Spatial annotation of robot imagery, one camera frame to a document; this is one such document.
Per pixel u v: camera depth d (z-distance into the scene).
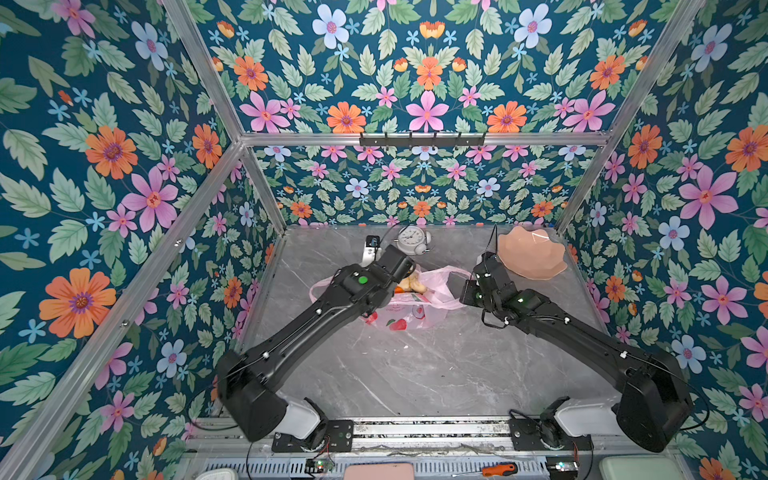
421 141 0.91
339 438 0.73
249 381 0.40
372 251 0.65
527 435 0.74
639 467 0.67
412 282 0.95
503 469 0.68
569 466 0.70
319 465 0.70
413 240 1.11
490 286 0.63
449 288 0.80
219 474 0.67
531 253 1.08
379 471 0.68
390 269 0.56
